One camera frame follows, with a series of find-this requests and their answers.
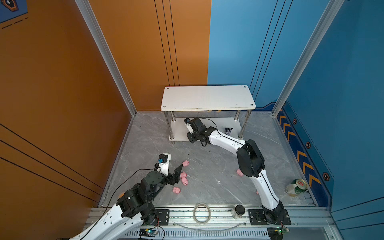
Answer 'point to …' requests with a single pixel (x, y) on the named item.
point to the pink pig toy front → (176, 190)
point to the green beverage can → (296, 187)
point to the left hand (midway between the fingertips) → (176, 162)
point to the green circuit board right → (281, 231)
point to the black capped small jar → (238, 211)
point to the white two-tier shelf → (227, 108)
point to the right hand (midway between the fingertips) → (189, 134)
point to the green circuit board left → (147, 232)
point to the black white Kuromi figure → (228, 130)
